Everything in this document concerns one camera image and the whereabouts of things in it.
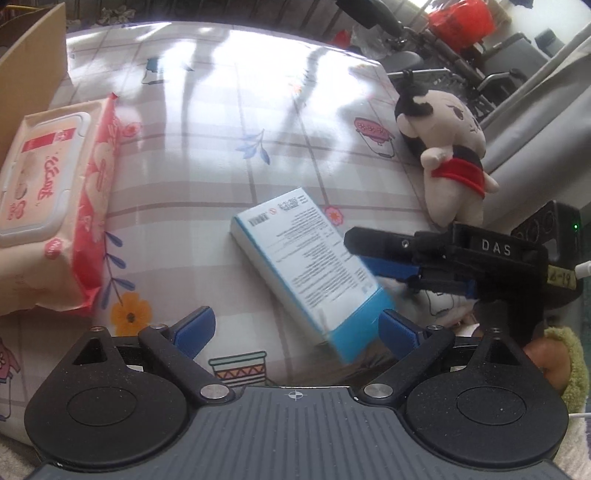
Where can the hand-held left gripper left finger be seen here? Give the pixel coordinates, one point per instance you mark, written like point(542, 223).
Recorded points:
point(196, 330)

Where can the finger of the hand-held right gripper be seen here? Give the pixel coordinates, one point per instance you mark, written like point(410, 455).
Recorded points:
point(388, 242)
point(388, 268)

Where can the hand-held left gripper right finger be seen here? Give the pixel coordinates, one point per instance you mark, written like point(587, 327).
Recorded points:
point(399, 332)

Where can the blue and white box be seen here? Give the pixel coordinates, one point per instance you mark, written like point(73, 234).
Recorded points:
point(304, 258)

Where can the brown cardboard box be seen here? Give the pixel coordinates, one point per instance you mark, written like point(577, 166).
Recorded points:
point(37, 50)

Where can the plush doll with red shirt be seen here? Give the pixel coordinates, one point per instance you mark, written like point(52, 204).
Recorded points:
point(452, 152)

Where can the grey white bed sheet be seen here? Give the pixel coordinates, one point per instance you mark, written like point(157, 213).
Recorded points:
point(540, 120)

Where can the wheelchair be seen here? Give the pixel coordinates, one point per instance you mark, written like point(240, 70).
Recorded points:
point(415, 50)

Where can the white fluffy cloth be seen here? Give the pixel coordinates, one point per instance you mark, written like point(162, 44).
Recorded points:
point(577, 447)

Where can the pink wet wipes pack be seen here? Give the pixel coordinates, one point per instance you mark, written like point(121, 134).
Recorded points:
point(51, 194)

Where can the red plastic bag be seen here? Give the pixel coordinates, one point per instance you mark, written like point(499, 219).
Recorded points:
point(461, 23)

